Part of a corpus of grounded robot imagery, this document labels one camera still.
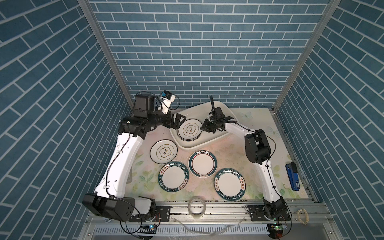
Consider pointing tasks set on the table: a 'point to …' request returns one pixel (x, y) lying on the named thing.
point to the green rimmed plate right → (230, 184)
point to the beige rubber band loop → (307, 215)
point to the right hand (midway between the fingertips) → (198, 126)
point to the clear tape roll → (204, 205)
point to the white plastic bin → (200, 112)
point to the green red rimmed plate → (202, 164)
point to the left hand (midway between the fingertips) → (178, 114)
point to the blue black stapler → (291, 169)
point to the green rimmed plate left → (173, 176)
